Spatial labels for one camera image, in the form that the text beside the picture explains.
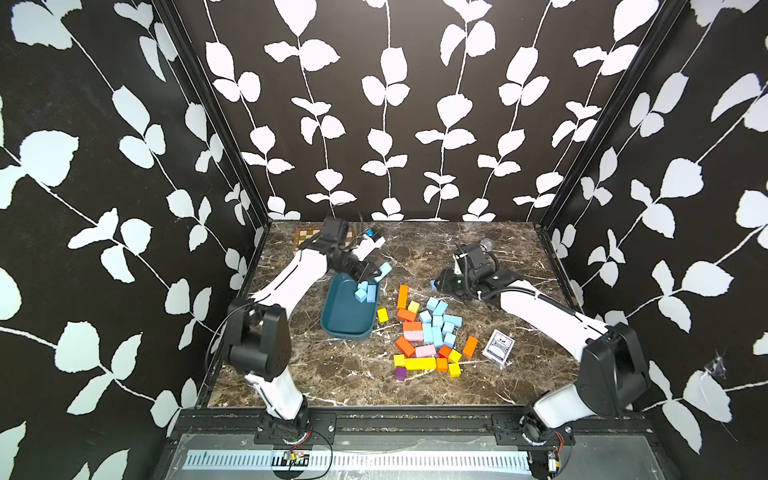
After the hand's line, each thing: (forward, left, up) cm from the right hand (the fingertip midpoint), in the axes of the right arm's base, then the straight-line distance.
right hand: (433, 278), depth 86 cm
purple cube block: (-23, +9, -15) cm, 29 cm away
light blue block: (+3, +21, -13) cm, 25 cm away
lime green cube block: (-2, +5, -14) cm, 15 cm away
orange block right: (-15, -11, -15) cm, 24 cm away
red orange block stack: (-10, +6, -14) cm, 18 cm away
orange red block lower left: (-16, +8, -13) cm, 22 cm away
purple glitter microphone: (+23, -23, -12) cm, 35 cm away
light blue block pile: (-9, -2, -13) cm, 16 cm away
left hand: (+3, +17, +2) cm, 17 cm away
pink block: (-16, +2, -14) cm, 22 cm away
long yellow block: (-20, +4, -14) cm, 25 cm away
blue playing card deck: (-15, -20, -14) cm, 29 cm away
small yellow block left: (-5, +15, -13) cm, 21 cm away
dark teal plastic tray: (-4, +29, -15) cm, 33 cm away
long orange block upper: (+2, +9, -14) cm, 17 cm away
